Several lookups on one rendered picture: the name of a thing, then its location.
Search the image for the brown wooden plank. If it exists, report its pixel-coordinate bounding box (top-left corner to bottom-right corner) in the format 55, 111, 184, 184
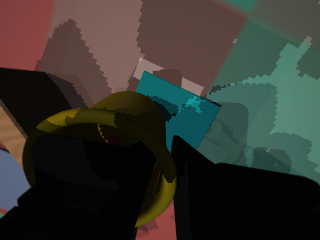
0, 68, 69, 169

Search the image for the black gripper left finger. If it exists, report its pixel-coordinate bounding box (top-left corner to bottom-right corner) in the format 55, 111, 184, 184
31, 135, 156, 240

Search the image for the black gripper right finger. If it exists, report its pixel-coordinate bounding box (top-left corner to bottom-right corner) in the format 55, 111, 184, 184
171, 135, 320, 240

